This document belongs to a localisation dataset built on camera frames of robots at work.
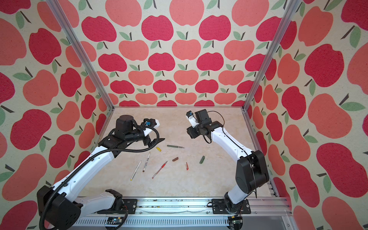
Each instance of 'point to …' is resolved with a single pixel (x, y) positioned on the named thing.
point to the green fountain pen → (177, 146)
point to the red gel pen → (159, 170)
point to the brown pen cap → (176, 159)
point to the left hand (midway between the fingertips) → (161, 130)
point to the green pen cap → (202, 159)
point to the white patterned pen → (145, 163)
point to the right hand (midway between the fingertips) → (194, 128)
